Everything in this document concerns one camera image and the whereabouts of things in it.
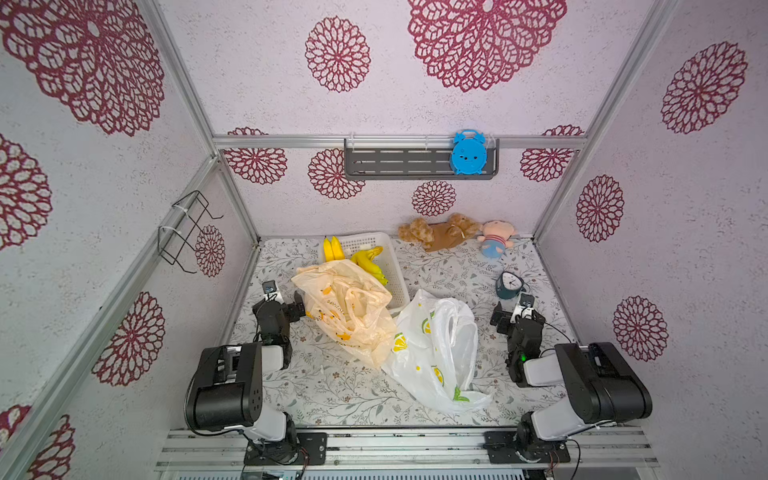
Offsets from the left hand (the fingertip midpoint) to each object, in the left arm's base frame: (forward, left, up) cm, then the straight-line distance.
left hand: (282, 296), depth 93 cm
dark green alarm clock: (+7, -74, -5) cm, 75 cm away
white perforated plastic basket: (+16, -33, -2) cm, 37 cm away
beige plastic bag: (-9, -23, +9) cm, 26 cm away
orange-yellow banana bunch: (+18, -14, +2) cm, 23 cm away
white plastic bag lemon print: (-18, -46, +1) cm, 50 cm away
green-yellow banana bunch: (+15, -25, 0) cm, 30 cm away
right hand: (-3, -72, 0) cm, 72 cm away
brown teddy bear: (+26, -52, 0) cm, 58 cm away
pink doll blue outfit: (+28, -74, -4) cm, 79 cm away
